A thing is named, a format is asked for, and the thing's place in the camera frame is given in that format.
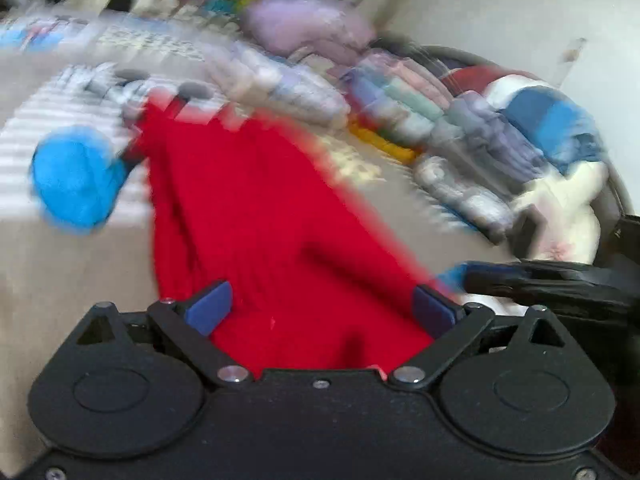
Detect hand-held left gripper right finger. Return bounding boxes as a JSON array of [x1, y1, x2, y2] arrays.
[[387, 284, 576, 391]]

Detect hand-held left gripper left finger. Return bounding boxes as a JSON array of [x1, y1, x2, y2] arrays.
[[72, 280, 253, 391]]

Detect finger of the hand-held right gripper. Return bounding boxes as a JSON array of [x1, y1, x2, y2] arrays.
[[437, 260, 608, 308]]

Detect red knit pants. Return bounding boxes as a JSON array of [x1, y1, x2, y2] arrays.
[[131, 86, 467, 382]]

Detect stack of grey folded clothes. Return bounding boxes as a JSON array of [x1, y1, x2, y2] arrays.
[[412, 91, 548, 243]]

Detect stack of colourful folded clothes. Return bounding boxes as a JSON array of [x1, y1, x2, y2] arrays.
[[342, 51, 461, 163]]

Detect printed cartoon blanket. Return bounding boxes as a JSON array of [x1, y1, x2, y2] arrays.
[[0, 10, 506, 471]]

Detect striped red white blue quilt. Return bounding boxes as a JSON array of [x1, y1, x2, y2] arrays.
[[447, 64, 617, 267]]

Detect folded beige garment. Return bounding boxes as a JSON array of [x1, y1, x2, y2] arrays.
[[207, 42, 352, 130]]

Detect purple pillow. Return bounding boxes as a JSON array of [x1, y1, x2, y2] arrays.
[[244, 0, 378, 63]]

